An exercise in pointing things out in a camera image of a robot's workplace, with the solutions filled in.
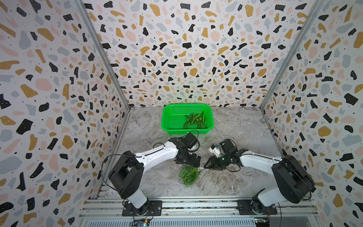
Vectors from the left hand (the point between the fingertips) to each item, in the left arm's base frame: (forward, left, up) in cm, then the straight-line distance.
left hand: (196, 164), depth 82 cm
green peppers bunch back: (-5, +4, -4) cm, 8 cm away
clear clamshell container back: (+1, +9, -5) cm, 10 cm away
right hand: (-1, -7, -3) cm, 7 cm away
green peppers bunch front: (+37, -4, -5) cm, 38 cm away
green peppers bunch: (+37, -4, -4) cm, 38 cm away
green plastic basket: (+43, +10, -9) cm, 45 cm away
